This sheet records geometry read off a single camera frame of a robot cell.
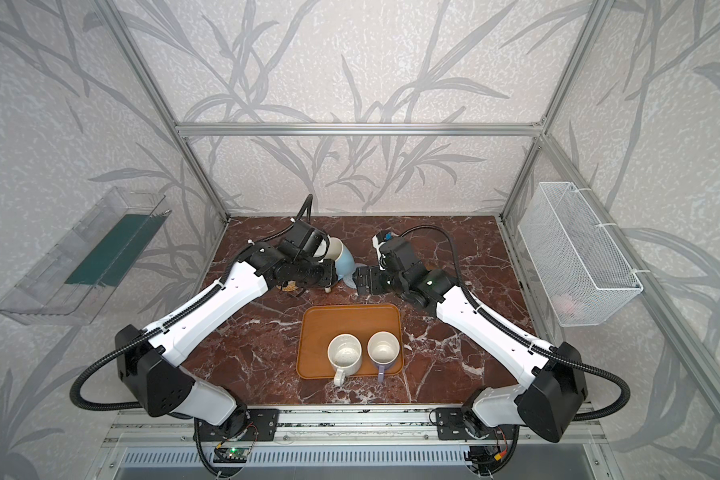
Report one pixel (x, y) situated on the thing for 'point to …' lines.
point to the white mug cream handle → (344, 355)
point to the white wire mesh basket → (581, 273)
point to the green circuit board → (231, 454)
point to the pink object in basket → (564, 306)
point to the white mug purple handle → (383, 350)
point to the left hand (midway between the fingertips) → (341, 269)
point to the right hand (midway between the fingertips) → (369, 265)
